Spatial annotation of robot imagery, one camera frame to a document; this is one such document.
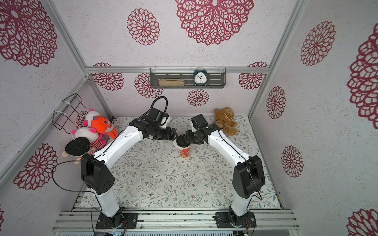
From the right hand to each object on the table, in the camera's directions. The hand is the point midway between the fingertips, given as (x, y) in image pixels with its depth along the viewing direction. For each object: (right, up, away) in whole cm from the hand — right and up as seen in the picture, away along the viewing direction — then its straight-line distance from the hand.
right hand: (187, 138), depth 86 cm
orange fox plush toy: (-52, +8, +4) cm, 52 cm away
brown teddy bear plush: (+28, +13, +24) cm, 39 cm away
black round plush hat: (-57, -4, -10) cm, 58 cm away
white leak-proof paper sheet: (-7, -4, -1) cm, 8 cm away
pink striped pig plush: (-57, -2, +6) cm, 58 cm away
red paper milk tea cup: (-2, -9, +4) cm, 10 cm away
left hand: (-9, +1, -2) cm, 9 cm away
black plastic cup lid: (-3, -2, -1) cm, 3 cm away
